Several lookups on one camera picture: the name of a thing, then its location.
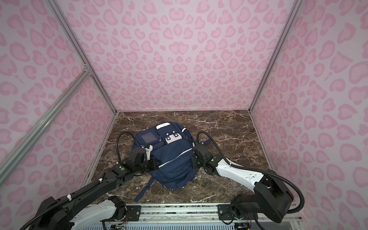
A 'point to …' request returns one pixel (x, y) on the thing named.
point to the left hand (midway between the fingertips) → (162, 161)
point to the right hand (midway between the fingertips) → (195, 159)
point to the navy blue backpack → (172, 143)
